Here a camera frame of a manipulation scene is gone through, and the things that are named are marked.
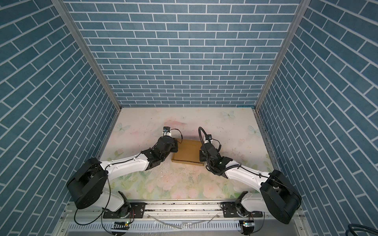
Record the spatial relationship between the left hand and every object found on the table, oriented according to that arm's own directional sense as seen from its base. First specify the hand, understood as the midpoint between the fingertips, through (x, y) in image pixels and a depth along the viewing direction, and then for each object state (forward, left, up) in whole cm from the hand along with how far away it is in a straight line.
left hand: (177, 140), depth 88 cm
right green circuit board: (-41, -37, -15) cm, 57 cm away
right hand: (-4, -15, -2) cm, 15 cm away
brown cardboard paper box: (-4, -7, -8) cm, 11 cm away
